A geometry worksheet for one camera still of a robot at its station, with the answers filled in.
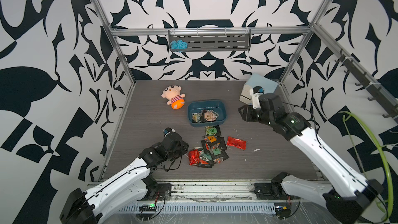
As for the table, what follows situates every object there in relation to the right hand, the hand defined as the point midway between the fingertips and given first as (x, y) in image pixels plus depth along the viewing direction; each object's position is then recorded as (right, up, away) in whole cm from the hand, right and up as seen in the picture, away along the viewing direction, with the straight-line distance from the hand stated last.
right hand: (239, 107), depth 73 cm
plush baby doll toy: (-37, +7, +32) cm, 49 cm away
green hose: (+44, -13, -19) cm, 50 cm away
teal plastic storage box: (-6, -1, +27) cm, 28 cm away
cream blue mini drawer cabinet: (+17, +12, +26) cm, 33 cm away
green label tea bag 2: (-10, -24, +12) cm, 28 cm away
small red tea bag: (+3, -21, +16) cm, 27 cm away
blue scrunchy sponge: (-31, +35, +18) cm, 50 cm away
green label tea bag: (-12, -15, +21) cm, 29 cm away
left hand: (-25, -19, +7) cm, 32 cm away
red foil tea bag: (-22, -26, +8) cm, 35 cm away
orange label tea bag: (-12, -19, +16) cm, 28 cm away
